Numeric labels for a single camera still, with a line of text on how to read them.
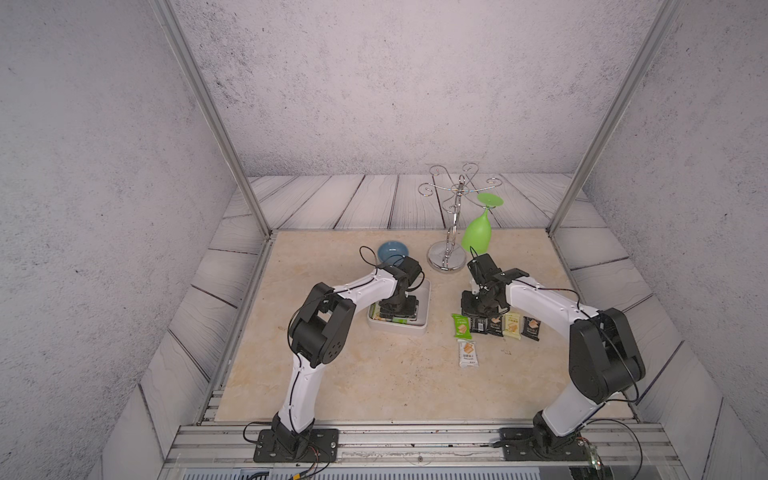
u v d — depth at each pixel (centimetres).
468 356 87
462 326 93
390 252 111
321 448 73
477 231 88
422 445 74
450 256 110
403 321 94
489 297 67
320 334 54
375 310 91
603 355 46
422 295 99
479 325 93
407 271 81
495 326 93
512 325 93
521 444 73
